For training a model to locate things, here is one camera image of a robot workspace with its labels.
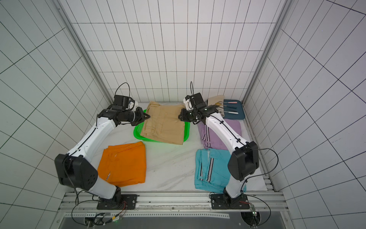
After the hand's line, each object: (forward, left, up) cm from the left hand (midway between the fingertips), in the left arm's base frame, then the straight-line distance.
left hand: (148, 118), depth 81 cm
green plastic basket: (+1, +10, -14) cm, 17 cm away
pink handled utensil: (+34, -61, -21) cm, 73 cm away
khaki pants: (-4, -10, -1) cm, 10 cm away
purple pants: (-3, -39, -20) cm, 44 cm away
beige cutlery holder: (+34, -49, -20) cm, 63 cm away
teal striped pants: (-24, -38, -20) cm, 49 cm away
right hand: (+1, -15, 0) cm, 15 cm away
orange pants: (-20, +16, -22) cm, 34 cm away
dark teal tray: (+29, -63, -21) cm, 73 cm away
